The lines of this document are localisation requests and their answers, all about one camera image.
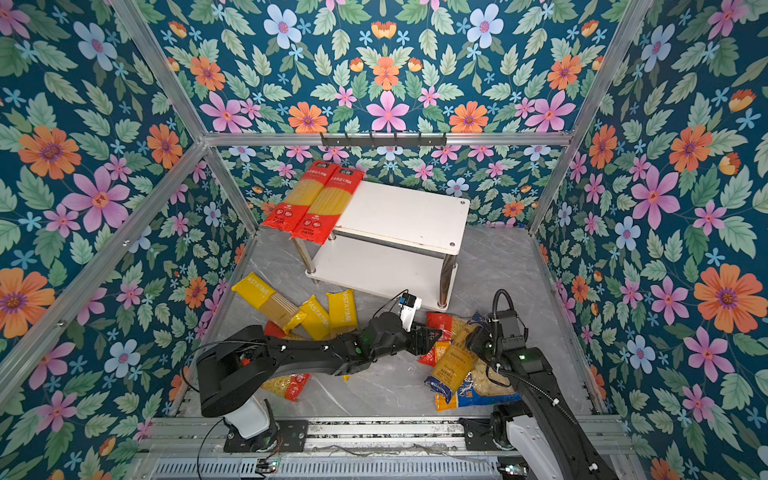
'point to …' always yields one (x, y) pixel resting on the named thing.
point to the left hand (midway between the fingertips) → (440, 327)
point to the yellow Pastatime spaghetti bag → (342, 312)
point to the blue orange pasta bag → (479, 389)
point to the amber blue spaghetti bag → (454, 366)
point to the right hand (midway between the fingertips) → (472, 340)
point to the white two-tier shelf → (393, 240)
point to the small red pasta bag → (444, 323)
